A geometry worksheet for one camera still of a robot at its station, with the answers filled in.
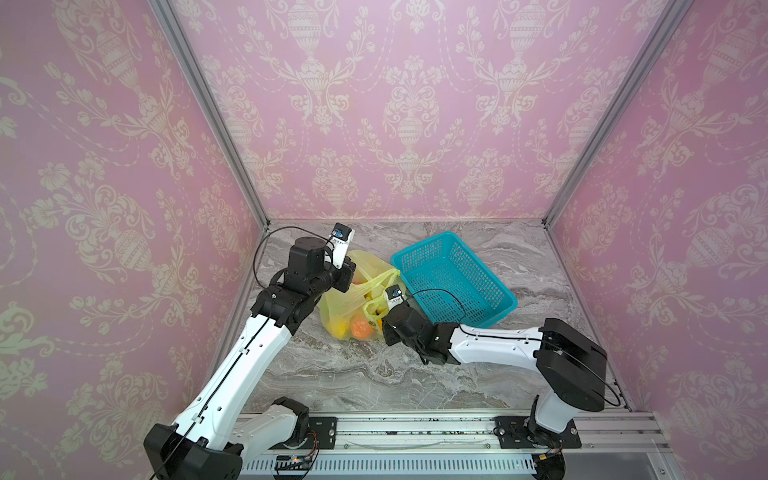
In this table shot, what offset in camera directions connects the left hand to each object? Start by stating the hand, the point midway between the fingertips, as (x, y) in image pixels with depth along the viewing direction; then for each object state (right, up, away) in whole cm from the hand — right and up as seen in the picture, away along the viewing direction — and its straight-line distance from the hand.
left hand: (350, 257), depth 73 cm
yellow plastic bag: (0, -15, +7) cm, 17 cm away
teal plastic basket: (+29, -9, +32) cm, 44 cm away
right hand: (+8, -17, +11) cm, 22 cm away
